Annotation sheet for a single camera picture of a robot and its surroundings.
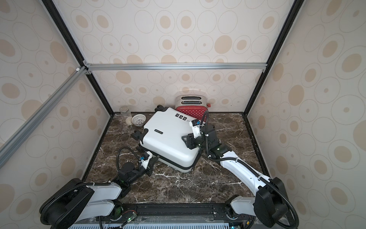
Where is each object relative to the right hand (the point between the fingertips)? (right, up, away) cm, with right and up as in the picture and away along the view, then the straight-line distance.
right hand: (191, 136), depth 80 cm
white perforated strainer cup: (-41, +10, +33) cm, 53 cm away
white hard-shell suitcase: (-17, +1, 0) cm, 17 cm away
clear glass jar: (-47, +16, +23) cm, 55 cm away
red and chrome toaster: (+4, +20, +22) cm, 30 cm away
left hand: (-18, -13, +2) cm, 22 cm away
